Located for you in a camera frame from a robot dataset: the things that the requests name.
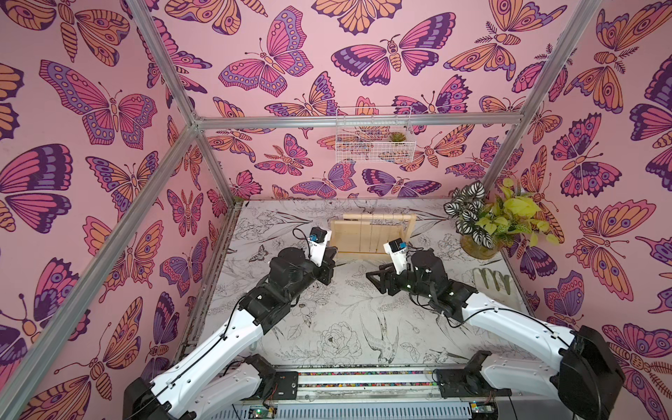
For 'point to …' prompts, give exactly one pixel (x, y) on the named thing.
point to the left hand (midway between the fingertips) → (338, 247)
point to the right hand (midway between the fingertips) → (375, 268)
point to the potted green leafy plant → (484, 227)
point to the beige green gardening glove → (495, 286)
